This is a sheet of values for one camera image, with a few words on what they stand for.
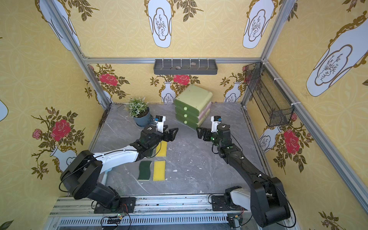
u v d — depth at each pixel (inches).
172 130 30.1
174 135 30.9
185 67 36.6
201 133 30.0
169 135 30.0
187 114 38.3
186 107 36.4
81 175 17.3
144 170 33.7
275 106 32.9
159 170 33.6
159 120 28.8
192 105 35.4
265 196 15.9
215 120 29.4
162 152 40.6
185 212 28.5
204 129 29.4
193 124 39.6
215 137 28.4
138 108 37.3
